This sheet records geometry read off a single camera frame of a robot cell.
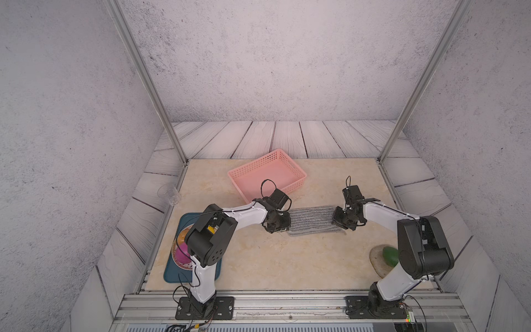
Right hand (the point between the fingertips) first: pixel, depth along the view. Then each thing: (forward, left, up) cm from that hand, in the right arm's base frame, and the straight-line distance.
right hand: (335, 220), depth 93 cm
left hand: (-5, +19, +1) cm, 19 cm away
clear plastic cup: (+13, +78, +3) cm, 79 cm away
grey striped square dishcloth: (+1, +10, -1) cm, 10 cm away
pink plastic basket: (+34, +26, 0) cm, 43 cm away
